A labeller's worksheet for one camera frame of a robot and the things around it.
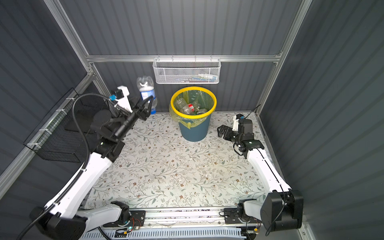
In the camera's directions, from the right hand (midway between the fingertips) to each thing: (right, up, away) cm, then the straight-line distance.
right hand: (226, 131), depth 82 cm
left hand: (-37, +15, -22) cm, 45 cm away
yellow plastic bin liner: (-11, +20, +15) cm, 28 cm away
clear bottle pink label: (-21, +14, +11) cm, 28 cm away
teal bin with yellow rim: (-14, -1, +23) cm, 27 cm away
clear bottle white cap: (-26, +16, +7) cm, 31 cm away
